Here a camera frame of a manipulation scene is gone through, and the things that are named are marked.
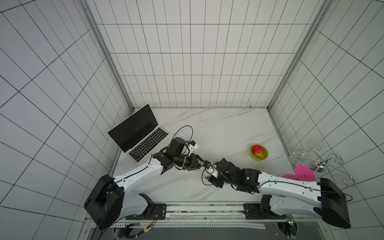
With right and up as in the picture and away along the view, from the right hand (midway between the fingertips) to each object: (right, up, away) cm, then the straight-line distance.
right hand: (205, 173), depth 77 cm
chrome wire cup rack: (+46, +10, -17) cm, 50 cm away
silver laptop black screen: (-46, +18, +27) cm, 56 cm away
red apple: (+33, +10, +11) cm, 36 cm away
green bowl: (+38, +6, +13) cm, 41 cm away
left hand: (-2, +4, -3) cm, 5 cm away
